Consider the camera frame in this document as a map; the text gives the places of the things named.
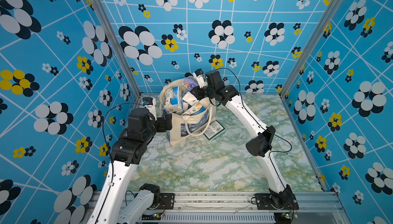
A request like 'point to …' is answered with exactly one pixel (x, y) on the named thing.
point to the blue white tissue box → (195, 110)
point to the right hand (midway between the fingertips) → (194, 89)
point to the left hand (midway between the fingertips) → (164, 113)
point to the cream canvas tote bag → (185, 128)
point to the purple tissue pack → (190, 84)
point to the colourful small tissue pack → (172, 96)
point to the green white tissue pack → (214, 130)
